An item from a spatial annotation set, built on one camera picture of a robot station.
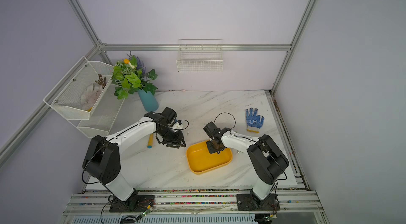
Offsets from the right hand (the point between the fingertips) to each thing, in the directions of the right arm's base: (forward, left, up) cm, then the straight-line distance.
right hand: (215, 148), depth 92 cm
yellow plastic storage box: (-6, +9, -1) cm, 11 cm away
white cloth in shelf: (+16, +63, +31) cm, 72 cm away
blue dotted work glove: (+18, -27, 0) cm, 33 cm away
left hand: (-2, +18, +9) cm, 20 cm away
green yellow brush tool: (+1, +38, +3) cm, 38 cm away
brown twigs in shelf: (+24, +60, +33) cm, 72 cm away
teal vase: (+31, +44, +10) cm, 54 cm away
